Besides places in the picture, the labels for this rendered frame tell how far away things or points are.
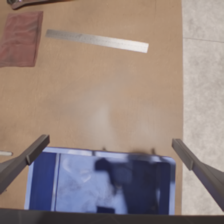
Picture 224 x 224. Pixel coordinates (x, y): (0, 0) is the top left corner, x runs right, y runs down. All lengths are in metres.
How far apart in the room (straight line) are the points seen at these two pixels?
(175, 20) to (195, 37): 0.59
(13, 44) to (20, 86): 0.15
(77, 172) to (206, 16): 1.14
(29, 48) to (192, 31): 0.92
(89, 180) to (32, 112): 0.26
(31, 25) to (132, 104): 0.42
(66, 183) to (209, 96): 0.85
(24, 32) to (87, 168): 0.47
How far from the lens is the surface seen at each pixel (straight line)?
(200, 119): 0.99
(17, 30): 0.66
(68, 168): 0.48
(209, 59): 1.11
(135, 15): 0.58
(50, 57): 0.57
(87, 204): 0.49
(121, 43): 0.52
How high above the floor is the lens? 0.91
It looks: 79 degrees down
